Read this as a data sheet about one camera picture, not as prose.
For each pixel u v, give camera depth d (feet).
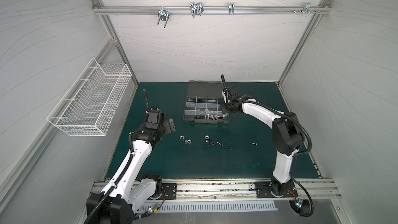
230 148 2.83
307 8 2.51
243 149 2.86
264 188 2.42
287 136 1.66
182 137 2.97
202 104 3.34
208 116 3.27
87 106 2.24
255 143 2.92
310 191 2.45
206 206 2.30
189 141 2.93
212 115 3.25
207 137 2.98
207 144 2.89
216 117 3.24
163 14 2.59
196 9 2.51
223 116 3.23
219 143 2.92
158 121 2.02
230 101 2.46
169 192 2.40
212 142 2.90
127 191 1.38
